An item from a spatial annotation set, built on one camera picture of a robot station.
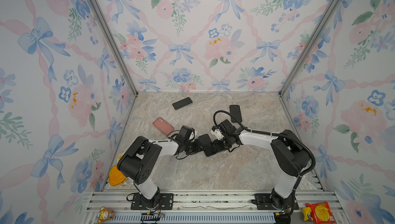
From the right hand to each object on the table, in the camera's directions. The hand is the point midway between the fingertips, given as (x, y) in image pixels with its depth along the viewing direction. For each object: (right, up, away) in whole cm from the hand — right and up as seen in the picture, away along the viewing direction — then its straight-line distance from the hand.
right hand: (212, 148), depth 91 cm
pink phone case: (-32, +12, +12) cm, 36 cm away
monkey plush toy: (-49, -23, -23) cm, 59 cm away
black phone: (-21, +28, +22) cm, 41 cm away
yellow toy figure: (+41, -23, -22) cm, 52 cm away
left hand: (-4, +1, -1) cm, 4 cm away
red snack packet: (+48, -24, -21) cm, 58 cm away
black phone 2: (-3, +2, +1) cm, 4 cm away
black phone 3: (+18, +21, +20) cm, 34 cm away
